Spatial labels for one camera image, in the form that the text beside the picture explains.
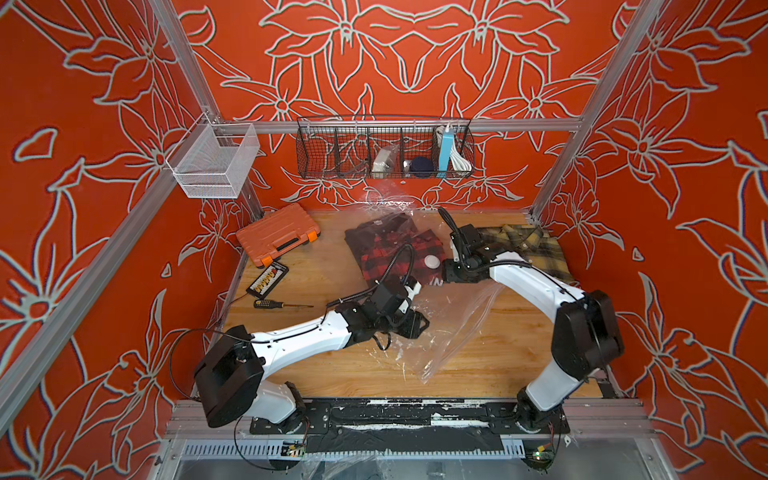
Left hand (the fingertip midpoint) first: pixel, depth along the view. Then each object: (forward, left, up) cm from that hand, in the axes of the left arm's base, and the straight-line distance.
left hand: (425, 321), depth 77 cm
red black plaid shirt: (+27, +7, -6) cm, 28 cm away
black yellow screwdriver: (+8, +46, -11) cm, 48 cm away
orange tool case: (+34, +52, -7) cm, 63 cm away
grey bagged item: (+43, +13, +19) cm, 49 cm away
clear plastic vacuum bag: (+5, -10, -2) cm, 11 cm away
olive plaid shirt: (+37, -42, -10) cm, 57 cm away
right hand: (+17, -7, -2) cm, 19 cm away
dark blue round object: (+48, +1, +15) cm, 50 cm away
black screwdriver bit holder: (+16, +51, -10) cm, 54 cm away
